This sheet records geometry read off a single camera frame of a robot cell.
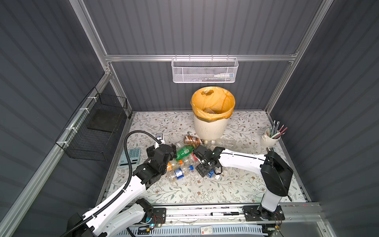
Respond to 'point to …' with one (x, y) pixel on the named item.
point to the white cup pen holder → (267, 141)
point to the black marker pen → (225, 214)
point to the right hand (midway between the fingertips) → (205, 168)
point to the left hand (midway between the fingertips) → (164, 146)
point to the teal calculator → (134, 155)
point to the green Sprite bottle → (184, 152)
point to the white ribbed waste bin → (210, 131)
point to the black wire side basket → (90, 134)
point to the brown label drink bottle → (193, 140)
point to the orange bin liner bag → (211, 103)
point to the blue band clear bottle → (173, 176)
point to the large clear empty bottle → (223, 142)
